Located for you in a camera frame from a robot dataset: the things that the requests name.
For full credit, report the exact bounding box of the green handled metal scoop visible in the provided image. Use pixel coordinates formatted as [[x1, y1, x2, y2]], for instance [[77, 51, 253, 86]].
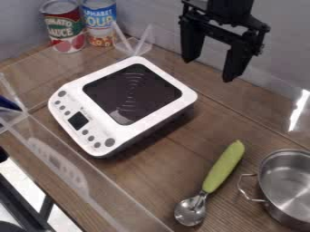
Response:
[[174, 140, 246, 227]]

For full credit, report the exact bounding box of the tomato sauce can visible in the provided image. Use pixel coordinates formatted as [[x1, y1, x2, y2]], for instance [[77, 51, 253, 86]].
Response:
[[41, 0, 86, 53]]

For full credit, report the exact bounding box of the white and black stove top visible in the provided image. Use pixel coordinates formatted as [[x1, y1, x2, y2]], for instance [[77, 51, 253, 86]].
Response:
[[47, 56, 198, 158]]

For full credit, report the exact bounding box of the silver pot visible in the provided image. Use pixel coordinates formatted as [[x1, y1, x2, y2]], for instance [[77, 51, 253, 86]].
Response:
[[237, 149, 310, 232]]

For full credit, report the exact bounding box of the clear acrylic barrier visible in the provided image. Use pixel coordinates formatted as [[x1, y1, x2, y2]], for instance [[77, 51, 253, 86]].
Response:
[[0, 21, 176, 232]]

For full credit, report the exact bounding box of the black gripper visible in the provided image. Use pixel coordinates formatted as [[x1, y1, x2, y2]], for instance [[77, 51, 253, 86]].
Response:
[[180, 0, 272, 82]]

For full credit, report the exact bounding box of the alphabet soup can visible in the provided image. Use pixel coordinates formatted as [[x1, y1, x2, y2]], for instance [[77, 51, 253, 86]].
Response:
[[83, 0, 117, 47]]

